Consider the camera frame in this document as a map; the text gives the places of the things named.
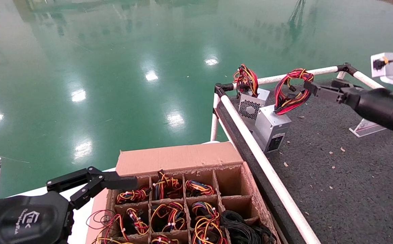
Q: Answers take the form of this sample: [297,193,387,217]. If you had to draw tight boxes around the silver power supply red cables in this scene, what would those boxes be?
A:
[253,68,315,153]

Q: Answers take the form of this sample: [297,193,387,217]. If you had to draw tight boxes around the cardboard box with dividers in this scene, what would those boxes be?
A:
[85,142,283,244]

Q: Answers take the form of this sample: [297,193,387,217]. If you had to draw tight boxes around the multicolour power supply cable bundle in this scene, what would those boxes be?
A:
[151,235,180,244]
[153,170,183,200]
[185,180,215,197]
[116,187,150,204]
[126,207,149,235]
[193,231,228,244]
[150,202,187,233]
[191,202,221,234]

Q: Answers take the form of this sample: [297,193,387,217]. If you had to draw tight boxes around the clear acrylic sign holder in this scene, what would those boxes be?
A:
[349,117,387,138]

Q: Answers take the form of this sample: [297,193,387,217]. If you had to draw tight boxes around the white pipe rail frame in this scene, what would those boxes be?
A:
[211,63,386,244]

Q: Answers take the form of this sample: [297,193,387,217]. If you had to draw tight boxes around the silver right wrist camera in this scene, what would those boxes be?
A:
[371,52,393,89]

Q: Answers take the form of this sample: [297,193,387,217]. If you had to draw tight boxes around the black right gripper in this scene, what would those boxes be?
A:
[304,80,393,133]

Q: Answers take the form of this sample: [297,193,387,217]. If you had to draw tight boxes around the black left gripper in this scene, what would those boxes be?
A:
[0,167,138,244]

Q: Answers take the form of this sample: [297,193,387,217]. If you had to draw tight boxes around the black cable bundle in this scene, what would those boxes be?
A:
[221,210,277,244]

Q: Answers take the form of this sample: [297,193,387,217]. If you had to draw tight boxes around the loose red yellow wire bundle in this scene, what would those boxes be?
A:
[86,209,134,244]

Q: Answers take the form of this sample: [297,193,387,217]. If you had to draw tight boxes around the silver power supply on table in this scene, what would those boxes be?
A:
[234,63,270,131]

